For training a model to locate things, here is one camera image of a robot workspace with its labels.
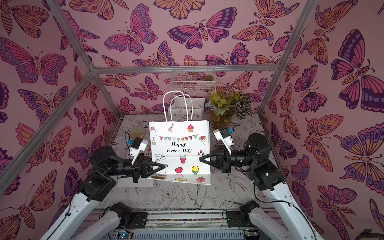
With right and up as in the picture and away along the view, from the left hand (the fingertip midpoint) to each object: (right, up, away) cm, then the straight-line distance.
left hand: (163, 167), depth 54 cm
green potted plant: (+29, +28, +41) cm, 57 cm away
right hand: (+15, +3, -2) cm, 15 cm away
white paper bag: (+4, +30, +71) cm, 77 cm away
